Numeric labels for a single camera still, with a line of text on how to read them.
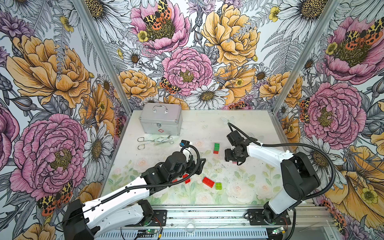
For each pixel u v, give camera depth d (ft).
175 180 1.93
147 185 1.69
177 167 1.88
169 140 3.44
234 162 2.71
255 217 2.43
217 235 2.55
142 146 3.34
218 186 2.74
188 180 2.79
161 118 3.16
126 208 1.91
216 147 3.07
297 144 1.66
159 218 2.42
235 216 2.50
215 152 3.17
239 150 2.22
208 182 2.79
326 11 2.40
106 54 2.93
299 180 1.50
